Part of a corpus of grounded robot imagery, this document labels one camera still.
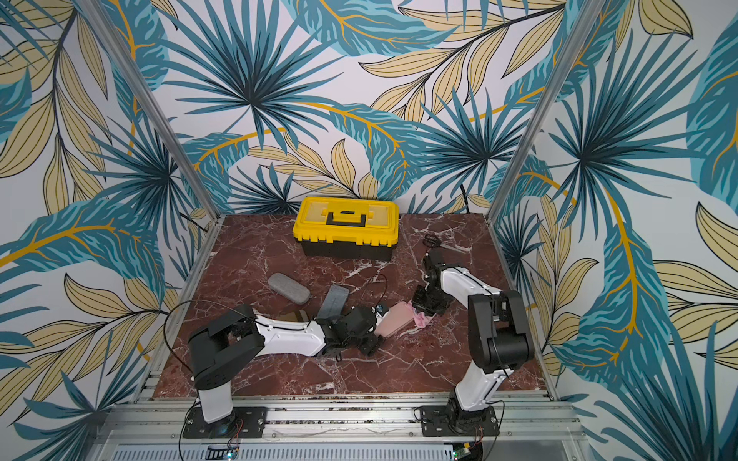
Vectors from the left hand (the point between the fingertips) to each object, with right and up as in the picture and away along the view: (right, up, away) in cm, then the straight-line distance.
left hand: (374, 334), depth 89 cm
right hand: (+15, +7, +4) cm, 17 cm away
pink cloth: (+15, +5, 0) cm, 15 cm away
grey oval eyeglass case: (-28, +13, +6) cm, 31 cm away
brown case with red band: (-24, +6, -1) cm, 24 cm away
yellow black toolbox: (-9, +33, +5) cm, 35 cm away
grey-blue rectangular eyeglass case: (-13, +9, +3) cm, 16 cm away
